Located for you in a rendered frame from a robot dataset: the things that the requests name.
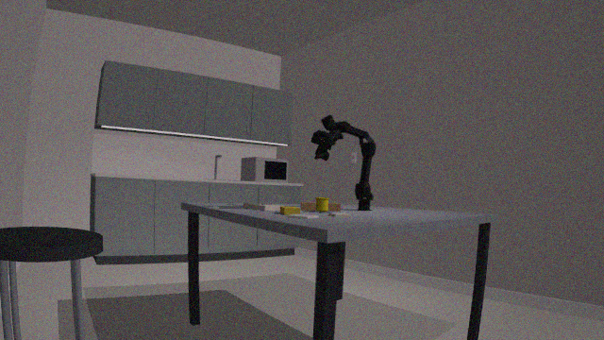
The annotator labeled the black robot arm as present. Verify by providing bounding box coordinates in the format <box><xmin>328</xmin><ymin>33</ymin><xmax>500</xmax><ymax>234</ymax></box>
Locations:
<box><xmin>311</xmin><ymin>115</ymin><xmax>376</xmax><ymax>211</ymax></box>

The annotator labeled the yellow cup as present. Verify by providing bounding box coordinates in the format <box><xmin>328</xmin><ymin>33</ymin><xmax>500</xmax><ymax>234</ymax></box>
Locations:
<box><xmin>316</xmin><ymin>197</ymin><xmax>329</xmax><ymax>213</ymax></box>

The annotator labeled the yellow block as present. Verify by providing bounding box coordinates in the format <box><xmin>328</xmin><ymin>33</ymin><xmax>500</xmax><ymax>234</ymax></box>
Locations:
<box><xmin>280</xmin><ymin>207</ymin><xmax>300</xmax><ymax>215</ymax></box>

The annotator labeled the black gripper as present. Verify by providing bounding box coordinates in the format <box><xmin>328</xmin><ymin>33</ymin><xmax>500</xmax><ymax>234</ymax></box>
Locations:
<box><xmin>315</xmin><ymin>130</ymin><xmax>337</xmax><ymax>161</ymax></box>

